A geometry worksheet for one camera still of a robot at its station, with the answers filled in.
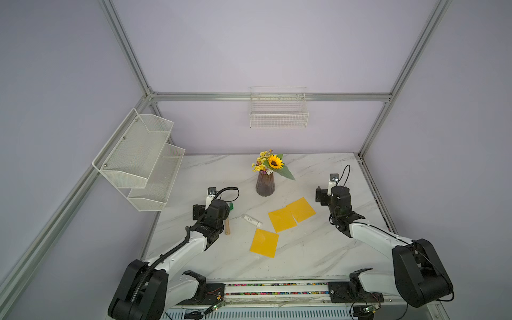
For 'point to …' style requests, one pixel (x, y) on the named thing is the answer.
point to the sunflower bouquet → (267, 162)
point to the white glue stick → (252, 220)
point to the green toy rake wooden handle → (226, 222)
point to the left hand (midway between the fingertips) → (208, 206)
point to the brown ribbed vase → (265, 184)
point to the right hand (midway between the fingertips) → (331, 189)
